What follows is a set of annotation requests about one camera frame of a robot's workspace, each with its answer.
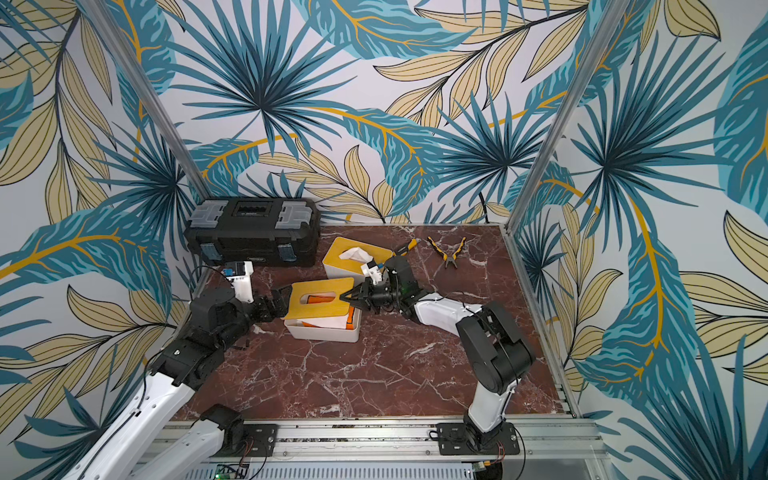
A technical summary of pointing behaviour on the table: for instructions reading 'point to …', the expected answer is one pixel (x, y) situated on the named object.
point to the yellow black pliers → (445, 256)
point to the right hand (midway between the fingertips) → (340, 298)
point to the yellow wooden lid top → (340, 245)
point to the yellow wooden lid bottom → (341, 287)
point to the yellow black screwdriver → (411, 245)
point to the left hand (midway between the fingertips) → (275, 292)
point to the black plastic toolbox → (264, 231)
